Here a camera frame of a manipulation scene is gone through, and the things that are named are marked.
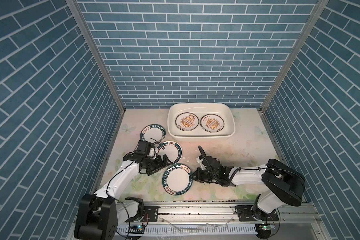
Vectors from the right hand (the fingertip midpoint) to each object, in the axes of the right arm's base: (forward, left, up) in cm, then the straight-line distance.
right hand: (187, 176), depth 83 cm
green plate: (-1, +6, -5) cm, 8 cm away
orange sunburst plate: (+42, +4, -2) cm, 42 cm away
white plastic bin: (+52, -25, +2) cm, 57 cm away
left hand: (+4, +13, +4) cm, 14 cm away
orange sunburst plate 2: (+42, -15, -2) cm, 45 cm away
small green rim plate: (+30, +27, -2) cm, 40 cm away
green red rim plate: (+18, +12, -4) cm, 22 cm away
